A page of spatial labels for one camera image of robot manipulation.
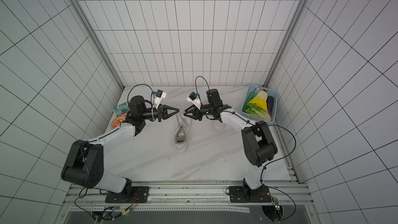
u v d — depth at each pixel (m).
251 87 1.11
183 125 0.87
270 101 1.07
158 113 0.70
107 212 1.07
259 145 0.48
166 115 0.73
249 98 1.09
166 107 0.73
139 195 0.72
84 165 0.43
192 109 0.78
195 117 0.79
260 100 1.01
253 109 0.97
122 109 1.03
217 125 0.92
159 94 0.71
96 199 0.73
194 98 0.74
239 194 0.73
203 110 0.76
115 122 0.95
